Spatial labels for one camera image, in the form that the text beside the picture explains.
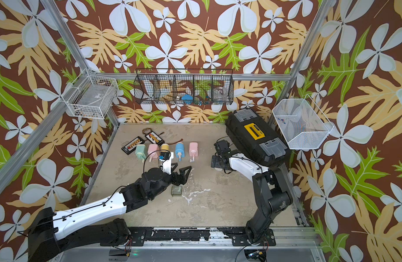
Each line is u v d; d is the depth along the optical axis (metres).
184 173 0.66
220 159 0.68
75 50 0.81
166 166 0.64
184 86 0.98
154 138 1.11
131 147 1.05
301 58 0.84
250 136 0.91
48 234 0.40
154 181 0.53
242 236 0.74
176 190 0.88
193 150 0.97
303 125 0.83
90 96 0.84
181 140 1.11
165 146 1.00
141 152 0.96
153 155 0.98
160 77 0.91
